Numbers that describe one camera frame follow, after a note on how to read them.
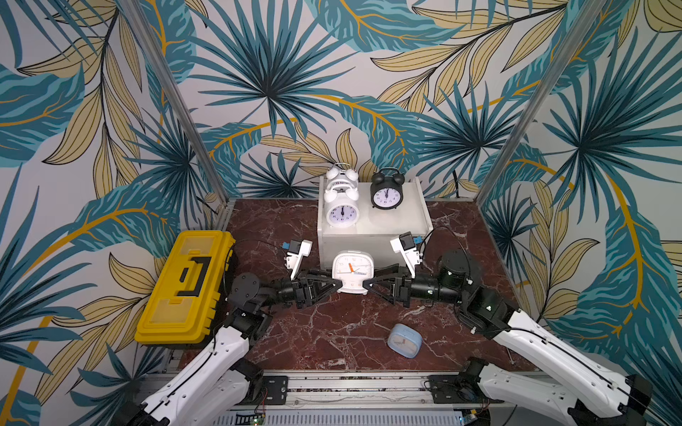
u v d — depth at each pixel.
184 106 0.88
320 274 0.60
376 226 0.69
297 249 0.57
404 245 0.54
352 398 0.73
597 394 0.40
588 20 0.70
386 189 0.68
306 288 0.55
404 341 0.76
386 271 0.60
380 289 0.56
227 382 0.59
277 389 0.73
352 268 0.58
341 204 0.64
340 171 0.69
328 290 0.60
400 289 0.52
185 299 0.72
